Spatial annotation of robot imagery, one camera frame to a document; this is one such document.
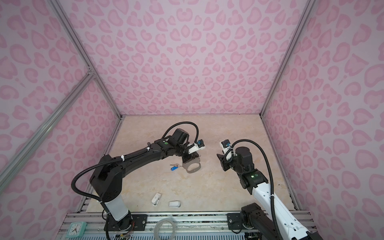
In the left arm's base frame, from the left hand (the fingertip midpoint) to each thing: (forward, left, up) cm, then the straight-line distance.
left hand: (198, 152), depth 83 cm
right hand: (-3, -11, +4) cm, 12 cm away
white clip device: (-21, +22, -10) cm, 33 cm away
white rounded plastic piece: (-23, +13, -13) cm, 30 cm away
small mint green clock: (-34, +58, -11) cm, 68 cm away
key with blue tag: (-1, +14, -14) cm, 20 cm away
